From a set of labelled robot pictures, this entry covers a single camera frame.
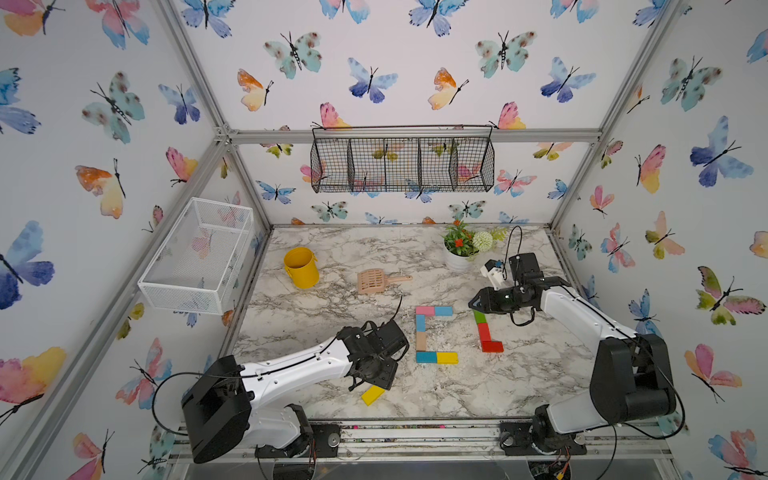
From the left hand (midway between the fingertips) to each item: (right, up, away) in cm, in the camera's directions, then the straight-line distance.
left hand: (385, 374), depth 79 cm
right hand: (+27, +18, +7) cm, 33 cm away
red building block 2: (+31, +4, +10) cm, 33 cm away
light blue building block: (+11, +10, +17) cm, 22 cm away
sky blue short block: (+18, +13, +18) cm, 29 cm away
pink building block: (+12, +14, +17) cm, 25 cm away
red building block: (+30, +8, +13) cm, 34 cm away
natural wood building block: (+10, +5, +12) cm, 17 cm away
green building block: (+30, +12, +16) cm, 36 cm away
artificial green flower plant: (+24, +35, +17) cm, 46 cm away
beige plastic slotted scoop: (-5, +23, +23) cm, 33 cm away
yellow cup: (-29, +29, +20) cm, 45 cm away
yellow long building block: (-4, -6, +1) cm, 7 cm away
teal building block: (+12, +1, +9) cm, 15 cm away
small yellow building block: (+18, +1, +8) cm, 20 cm away
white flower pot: (+24, +28, +21) cm, 43 cm away
